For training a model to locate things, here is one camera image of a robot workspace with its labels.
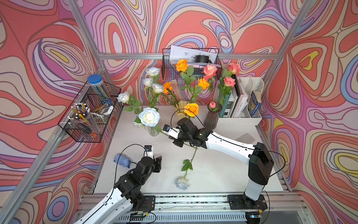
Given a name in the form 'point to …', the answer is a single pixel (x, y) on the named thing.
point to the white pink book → (242, 101)
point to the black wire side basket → (103, 115)
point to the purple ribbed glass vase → (211, 119)
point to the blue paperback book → (257, 104)
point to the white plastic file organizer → (249, 84)
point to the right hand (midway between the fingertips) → (171, 138)
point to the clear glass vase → (154, 130)
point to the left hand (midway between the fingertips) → (159, 157)
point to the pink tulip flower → (212, 106)
